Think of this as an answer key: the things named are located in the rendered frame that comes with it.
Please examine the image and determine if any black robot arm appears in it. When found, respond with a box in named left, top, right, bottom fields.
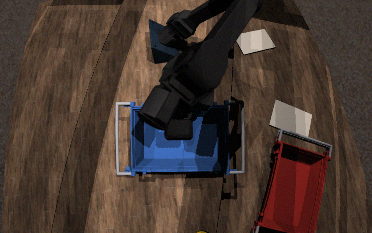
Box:
left=138, top=0, right=263, bottom=131

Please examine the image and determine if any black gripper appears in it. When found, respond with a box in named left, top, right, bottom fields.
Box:
left=164, top=102, right=193, bottom=141

